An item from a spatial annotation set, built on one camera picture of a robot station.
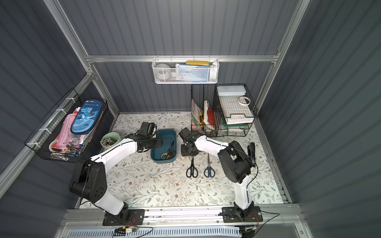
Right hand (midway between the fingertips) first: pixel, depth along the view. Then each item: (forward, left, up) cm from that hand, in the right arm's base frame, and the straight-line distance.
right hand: (188, 151), depth 94 cm
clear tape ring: (+26, -37, +16) cm, 48 cm away
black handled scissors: (-12, -3, -3) cm, 13 cm away
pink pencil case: (-9, +55, +27) cm, 62 cm away
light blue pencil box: (+39, -30, +18) cm, 52 cm away
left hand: (+2, +16, +7) cm, 18 cm away
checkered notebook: (+25, -28, +16) cm, 41 cm away
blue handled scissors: (-12, -13, -4) cm, 18 cm away
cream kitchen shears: (-3, +3, -3) cm, 6 cm away
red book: (+31, -17, -2) cm, 35 cm away
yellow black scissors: (-1, +11, -1) cm, 11 cm away
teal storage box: (+17, +15, -6) cm, 24 cm away
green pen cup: (-1, +44, +14) cm, 46 cm away
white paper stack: (+15, -32, +14) cm, 38 cm away
